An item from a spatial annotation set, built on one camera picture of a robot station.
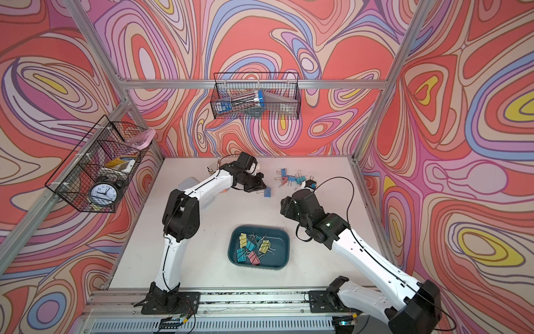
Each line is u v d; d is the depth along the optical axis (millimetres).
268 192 970
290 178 1072
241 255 833
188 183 1083
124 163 749
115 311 728
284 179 1050
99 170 699
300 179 1078
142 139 864
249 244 857
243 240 840
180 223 568
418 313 371
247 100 789
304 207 558
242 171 781
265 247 846
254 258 819
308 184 673
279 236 879
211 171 926
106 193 678
